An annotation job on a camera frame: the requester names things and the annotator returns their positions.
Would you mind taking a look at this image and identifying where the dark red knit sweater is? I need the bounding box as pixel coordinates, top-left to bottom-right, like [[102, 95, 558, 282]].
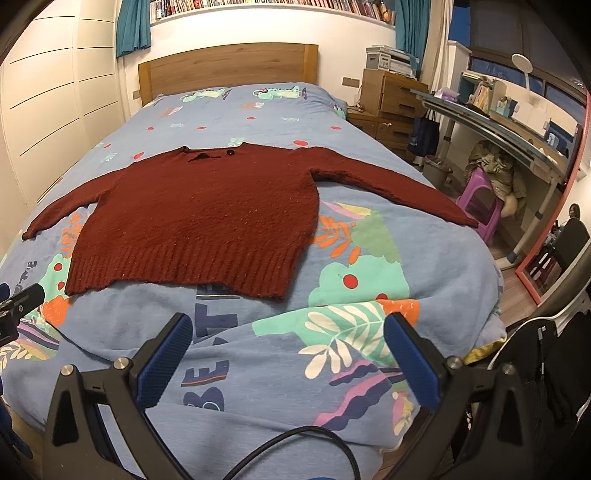
[[24, 143, 471, 300]]

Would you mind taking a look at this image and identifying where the beige clothes pile under desk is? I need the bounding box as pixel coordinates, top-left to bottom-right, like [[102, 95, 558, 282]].
[[464, 140, 527, 218]]

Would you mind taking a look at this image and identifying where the blue patterned bed duvet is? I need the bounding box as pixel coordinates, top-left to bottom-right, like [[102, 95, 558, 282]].
[[1, 83, 506, 479]]

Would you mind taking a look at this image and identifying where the pink framed mirror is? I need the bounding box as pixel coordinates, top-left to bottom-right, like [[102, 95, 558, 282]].
[[514, 87, 591, 305]]

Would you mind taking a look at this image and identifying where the white wardrobe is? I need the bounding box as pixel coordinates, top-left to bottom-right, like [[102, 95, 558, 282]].
[[1, 0, 125, 252]]

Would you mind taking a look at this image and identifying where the purple plastic stool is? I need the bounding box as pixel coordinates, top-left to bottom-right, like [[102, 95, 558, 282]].
[[456, 167, 504, 244]]

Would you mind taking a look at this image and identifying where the grey waste bin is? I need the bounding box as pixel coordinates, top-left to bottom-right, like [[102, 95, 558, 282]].
[[423, 155, 453, 190]]

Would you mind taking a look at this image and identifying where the dark blue tote bag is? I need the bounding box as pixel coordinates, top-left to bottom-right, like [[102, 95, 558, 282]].
[[408, 110, 440, 157]]

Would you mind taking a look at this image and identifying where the teal curtain left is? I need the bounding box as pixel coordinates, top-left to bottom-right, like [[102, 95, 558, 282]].
[[115, 0, 151, 58]]

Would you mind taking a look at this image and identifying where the teal curtain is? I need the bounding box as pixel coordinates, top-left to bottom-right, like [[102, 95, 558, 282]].
[[115, 0, 151, 58], [394, 0, 431, 70]]

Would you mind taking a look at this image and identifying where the grey study desk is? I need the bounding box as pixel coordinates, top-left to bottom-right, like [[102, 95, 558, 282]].
[[413, 90, 568, 270]]

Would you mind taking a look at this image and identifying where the wooden headboard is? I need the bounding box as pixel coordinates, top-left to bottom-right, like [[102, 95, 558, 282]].
[[137, 42, 320, 105]]

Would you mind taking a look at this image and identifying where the wooden drawer cabinet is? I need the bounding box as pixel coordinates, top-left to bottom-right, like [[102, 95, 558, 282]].
[[346, 69, 429, 163]]

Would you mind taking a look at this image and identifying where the white desk lamp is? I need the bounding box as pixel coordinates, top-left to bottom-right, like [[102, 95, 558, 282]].
[[511, 53, 533, 91]]

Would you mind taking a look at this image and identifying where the white printer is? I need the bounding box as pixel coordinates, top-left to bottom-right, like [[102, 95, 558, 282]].
[[366, 45, 419, 79]]

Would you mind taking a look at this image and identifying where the teal curtain right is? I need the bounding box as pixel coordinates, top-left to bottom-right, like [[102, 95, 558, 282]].
[[394, 0, 431, 70]]

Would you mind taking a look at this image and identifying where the row of books on shelf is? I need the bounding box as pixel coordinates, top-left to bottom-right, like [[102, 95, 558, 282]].
[[149, 0, 396, 26]]

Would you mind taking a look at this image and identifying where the black cable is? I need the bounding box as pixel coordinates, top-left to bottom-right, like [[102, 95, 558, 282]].
[[221, 426, 362, 480]]

